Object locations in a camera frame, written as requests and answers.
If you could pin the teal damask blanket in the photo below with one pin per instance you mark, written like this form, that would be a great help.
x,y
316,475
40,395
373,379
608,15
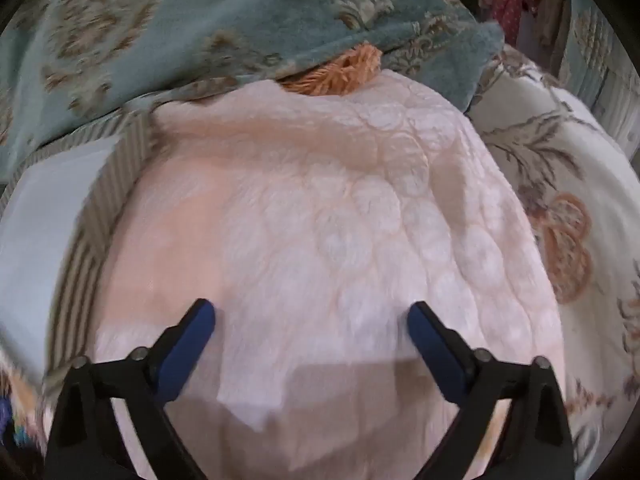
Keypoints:
x,y
200,10

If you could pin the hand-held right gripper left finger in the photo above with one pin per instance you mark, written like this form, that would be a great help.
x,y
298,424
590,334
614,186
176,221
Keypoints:
x,y
192,341

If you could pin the pink quilted bedspread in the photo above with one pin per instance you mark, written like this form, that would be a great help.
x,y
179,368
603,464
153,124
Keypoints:
x,y
320,210

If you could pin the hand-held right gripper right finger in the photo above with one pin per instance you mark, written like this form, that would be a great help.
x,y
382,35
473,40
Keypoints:
x,y
431,345

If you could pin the striped cardboard box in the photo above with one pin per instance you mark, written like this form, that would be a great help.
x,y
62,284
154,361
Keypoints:
x,y
45,220

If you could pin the pale teal curtain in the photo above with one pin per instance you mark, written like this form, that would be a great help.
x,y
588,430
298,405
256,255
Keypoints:
x,y
600,60

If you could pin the red dotted garment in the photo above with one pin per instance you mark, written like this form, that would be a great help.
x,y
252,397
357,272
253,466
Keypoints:
x,y
507,15

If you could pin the floral bed sheet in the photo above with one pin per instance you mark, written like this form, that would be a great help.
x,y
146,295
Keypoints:
x,y
575,170

